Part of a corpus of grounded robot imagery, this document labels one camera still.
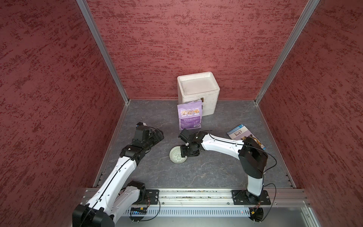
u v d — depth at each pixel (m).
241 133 1.00
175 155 0.88
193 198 0.75
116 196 0.45
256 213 0.71
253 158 0.48
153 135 0.71
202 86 0.99
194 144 0.63
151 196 0.74
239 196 0.74
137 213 0.72
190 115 0.94
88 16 0.74
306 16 0.74
